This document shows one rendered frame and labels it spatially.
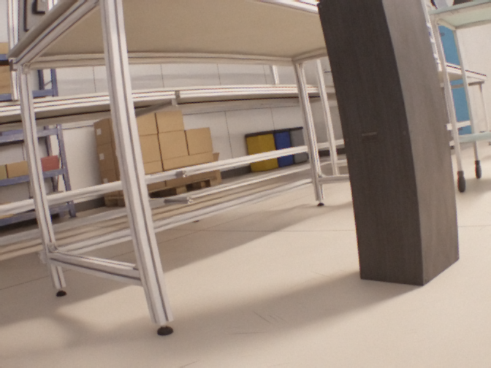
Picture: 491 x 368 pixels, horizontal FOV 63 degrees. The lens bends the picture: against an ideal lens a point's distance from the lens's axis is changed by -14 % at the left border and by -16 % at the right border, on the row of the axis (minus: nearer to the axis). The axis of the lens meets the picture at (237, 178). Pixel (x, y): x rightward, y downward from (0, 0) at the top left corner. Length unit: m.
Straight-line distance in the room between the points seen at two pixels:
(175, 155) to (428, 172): 4.28
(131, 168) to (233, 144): 6.32
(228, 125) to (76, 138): 2.70
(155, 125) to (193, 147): 0.59
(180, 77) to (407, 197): 5.90
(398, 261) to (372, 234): 0.12
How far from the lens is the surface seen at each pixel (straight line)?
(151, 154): 5.13
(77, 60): 2.01
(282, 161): 7.71
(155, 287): 1.19
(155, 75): 6.65
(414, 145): 1.23
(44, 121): 3.34
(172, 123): 5.35
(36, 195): 1.77
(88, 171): 5.82
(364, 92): 1.29
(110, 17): 1.20
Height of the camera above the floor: 0.45
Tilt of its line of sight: 4 degrees down
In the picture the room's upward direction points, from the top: 9 degrees counter-clockwise
